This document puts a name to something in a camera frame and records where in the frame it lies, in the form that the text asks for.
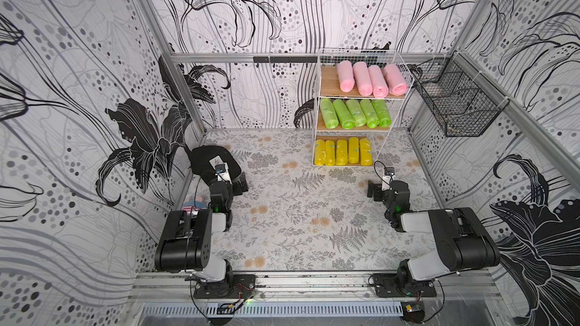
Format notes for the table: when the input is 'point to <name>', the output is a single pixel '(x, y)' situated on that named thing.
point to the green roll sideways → (382, 112)
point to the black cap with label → (205, 158)
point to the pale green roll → (356, 112)
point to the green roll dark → (347, 121)
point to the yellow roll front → (341, 155)
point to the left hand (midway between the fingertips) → (235, 176)
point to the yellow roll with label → (319, 153)
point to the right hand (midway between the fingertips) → (384, 178)
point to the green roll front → (369, 113)
